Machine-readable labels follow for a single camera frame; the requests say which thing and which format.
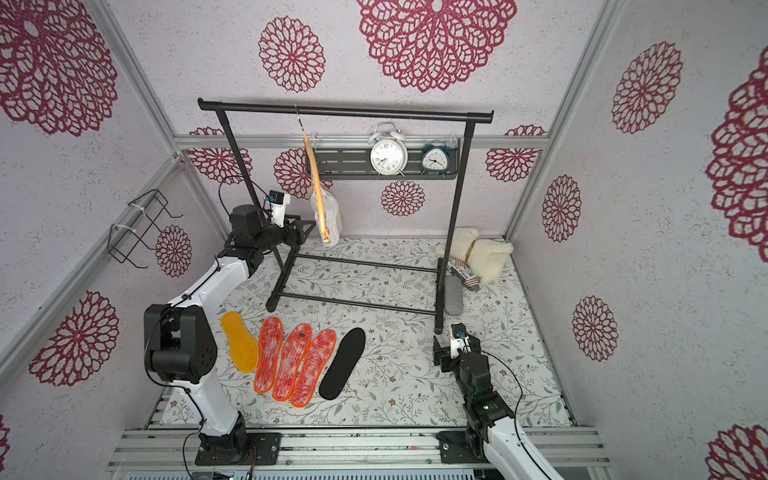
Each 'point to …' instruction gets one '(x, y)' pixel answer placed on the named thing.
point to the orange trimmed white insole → (313, 365)
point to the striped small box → (461, 270)
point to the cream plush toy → (485, 257)
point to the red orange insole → (271, 335)
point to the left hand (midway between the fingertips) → (307, 220)
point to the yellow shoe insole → (244, 347)
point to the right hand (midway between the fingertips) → (449, 333)
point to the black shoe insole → (345, 356)
